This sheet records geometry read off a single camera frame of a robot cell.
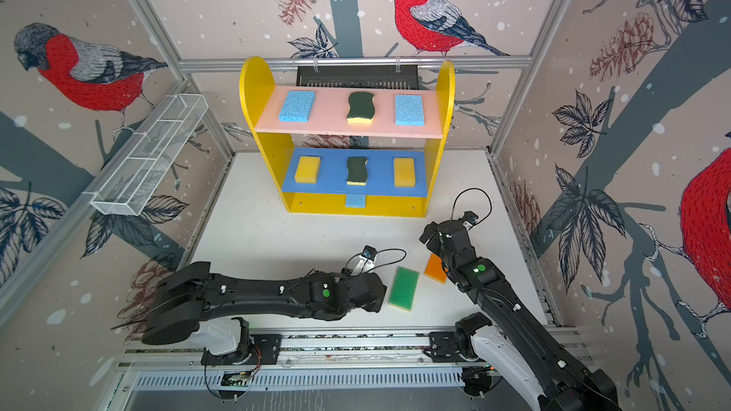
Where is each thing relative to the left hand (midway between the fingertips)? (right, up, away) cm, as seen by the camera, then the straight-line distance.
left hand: (381, 284), depth 77 cm
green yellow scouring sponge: (-7, +32, +18) cm, 37 cm away
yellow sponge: (-25, +32, +18) cm, 44 cm away
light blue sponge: (-9, +21, +26) cm, 34 cm away
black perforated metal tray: (-7, +66, +24) cm, 71 cm away
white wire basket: (-65, +31, -3) cm, 73 cm away
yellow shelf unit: (-14, +42, +50) cm, 66 cm away
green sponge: (+7, -4, +7) cm, 11 cm away
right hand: (+16, +14, +6) cm, 22 cm away
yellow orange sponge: (+8, +32, +19) cm, 38 cm away
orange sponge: (+18, +1, +11) cm, 21 cm away
